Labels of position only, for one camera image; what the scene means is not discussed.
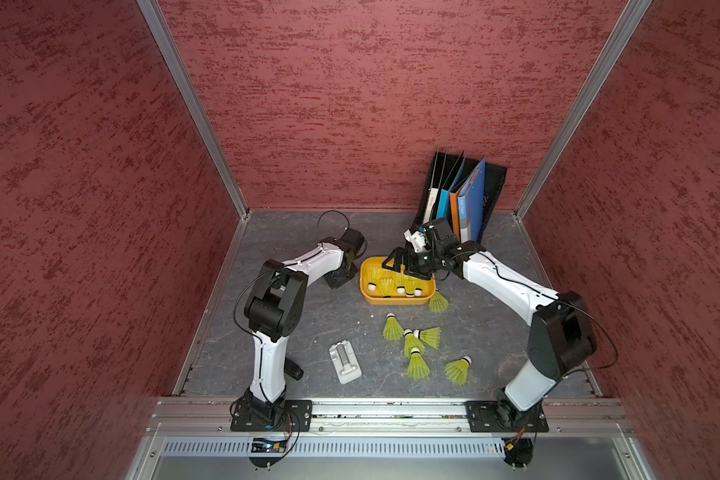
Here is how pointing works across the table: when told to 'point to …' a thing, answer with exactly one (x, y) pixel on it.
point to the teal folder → (443, 195)
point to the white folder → (433, 192)
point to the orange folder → (454, 205)
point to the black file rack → (450, 172)
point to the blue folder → (471, 205)
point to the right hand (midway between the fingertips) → (394, 272)
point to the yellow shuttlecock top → (374, 275)
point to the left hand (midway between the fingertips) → (343, 282)
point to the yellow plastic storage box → (408, 289)
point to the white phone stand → (345, 362)
